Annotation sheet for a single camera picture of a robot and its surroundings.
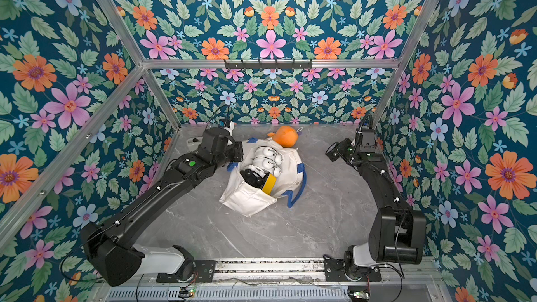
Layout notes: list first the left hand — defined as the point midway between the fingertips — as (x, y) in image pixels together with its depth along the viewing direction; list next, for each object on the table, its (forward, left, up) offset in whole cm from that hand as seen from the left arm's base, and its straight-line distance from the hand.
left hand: (244, 143), depth 76 cm
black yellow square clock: (-8, -7, -17) cm, 20 cm away
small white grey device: (+22, +32, -24) cm, 46 cm away
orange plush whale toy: (+21, -17, -20) cm, 33 cm away
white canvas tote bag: (-16, 0, -13) cm, 21 cm away
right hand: (+4, -40, -8) cm, 41 cm away
